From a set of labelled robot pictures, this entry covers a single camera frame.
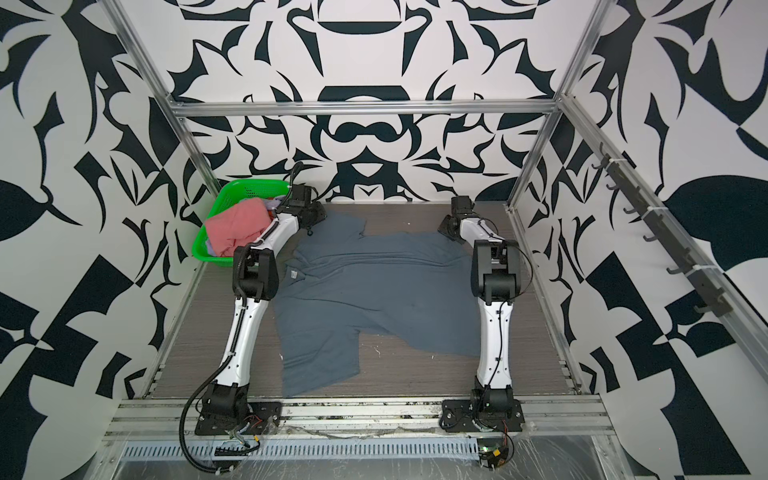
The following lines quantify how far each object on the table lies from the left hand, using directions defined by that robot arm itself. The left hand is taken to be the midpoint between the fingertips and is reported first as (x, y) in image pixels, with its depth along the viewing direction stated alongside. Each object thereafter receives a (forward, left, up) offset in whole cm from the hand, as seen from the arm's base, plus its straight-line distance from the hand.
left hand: (324, 205), depth 114 cm
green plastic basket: (+3, +35, +3) cm, 35 cm away
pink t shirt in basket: (-16, +24, +8) cm, 30 cm away
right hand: (-9, -46, -2) cm, 47 cm away
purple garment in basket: (-4, +16, +6) cm, 18 cm away
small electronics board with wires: (-77, -46, -5) cm, 90 cm away
